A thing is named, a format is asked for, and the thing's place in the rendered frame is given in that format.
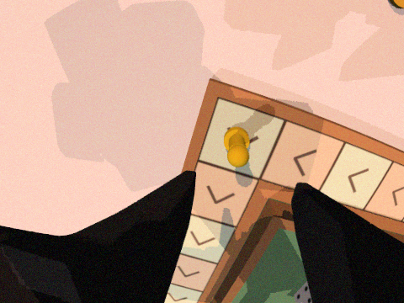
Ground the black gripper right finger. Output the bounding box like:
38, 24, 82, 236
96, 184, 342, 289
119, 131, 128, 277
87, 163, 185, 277
290, 183, 404, 303

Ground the pink die with black pips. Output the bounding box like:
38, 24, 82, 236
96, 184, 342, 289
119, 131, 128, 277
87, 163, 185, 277
294, 281, 312, 303

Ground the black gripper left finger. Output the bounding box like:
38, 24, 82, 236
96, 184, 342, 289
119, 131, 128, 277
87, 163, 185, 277
0, 171, 196, 303

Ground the yellow pawn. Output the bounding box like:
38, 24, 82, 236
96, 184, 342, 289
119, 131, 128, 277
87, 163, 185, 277
225, 127, 250, 167

